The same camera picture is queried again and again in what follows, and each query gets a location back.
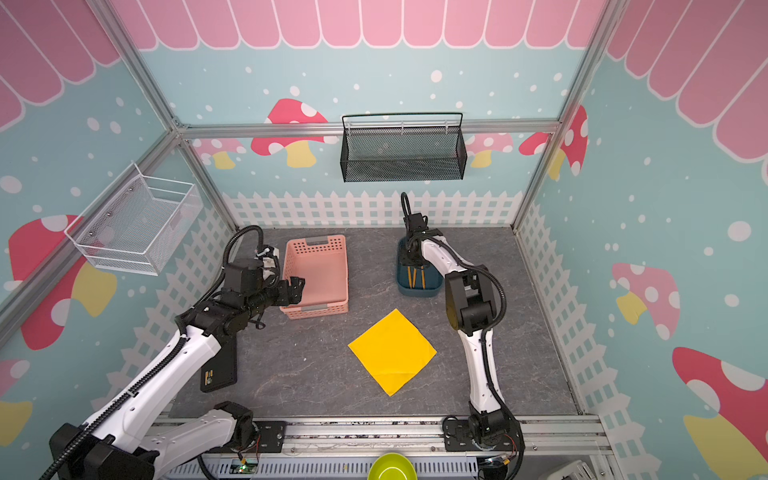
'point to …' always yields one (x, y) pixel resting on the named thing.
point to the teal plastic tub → (434, 279)
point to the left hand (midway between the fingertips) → (289, 286)
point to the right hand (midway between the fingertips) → (408, 257)
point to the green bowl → (392, 466)
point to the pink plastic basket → (321, 261)
